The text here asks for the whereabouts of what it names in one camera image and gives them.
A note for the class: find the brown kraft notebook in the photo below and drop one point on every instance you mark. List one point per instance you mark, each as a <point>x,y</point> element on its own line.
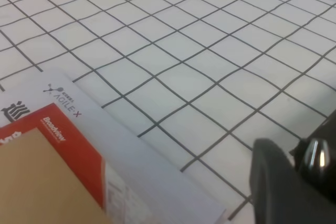
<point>37,186</point>

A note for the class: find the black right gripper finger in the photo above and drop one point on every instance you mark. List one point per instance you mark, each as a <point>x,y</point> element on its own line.
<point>278,192</point>

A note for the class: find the white booklet with logo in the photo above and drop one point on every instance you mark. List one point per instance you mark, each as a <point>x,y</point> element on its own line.
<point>169,194</point>

